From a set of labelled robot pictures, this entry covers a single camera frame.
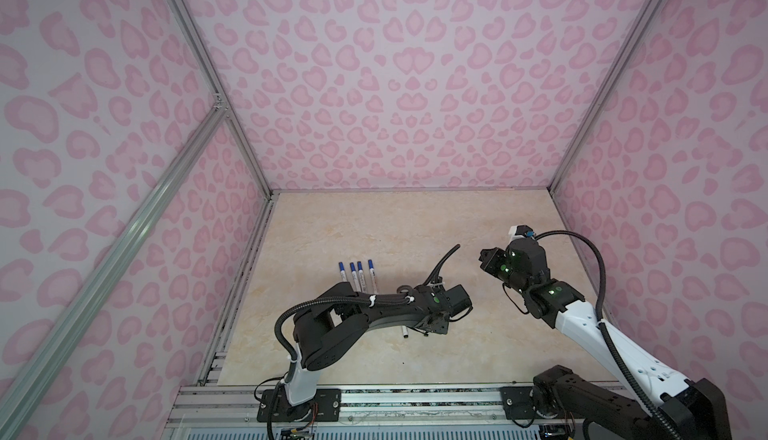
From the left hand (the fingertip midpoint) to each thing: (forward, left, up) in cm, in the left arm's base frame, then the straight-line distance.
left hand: (437, 321), depth 87 cm
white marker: (+17, +19, 0) cm, 26 cm away
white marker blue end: (+14, +25, 0) cm, 29 cm away
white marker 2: (-3, +9, +1) cm, 10 cm away
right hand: (+12, -11, +18) cm, 25 cm away
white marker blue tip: (+14, +23, +1) cm, 27 cm away
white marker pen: (+17, +29, 0) cm, 33 cm away
